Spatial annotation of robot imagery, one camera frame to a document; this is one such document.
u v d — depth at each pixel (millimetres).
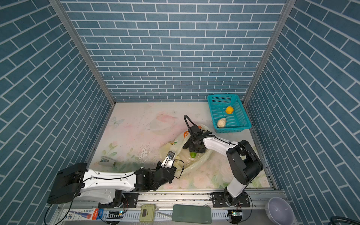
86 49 886
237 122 1083
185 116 810
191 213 708
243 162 464
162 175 560
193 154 867
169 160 652
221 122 1018
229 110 1116
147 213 691
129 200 735
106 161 883
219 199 736
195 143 667
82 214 691
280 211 706
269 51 883
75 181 468
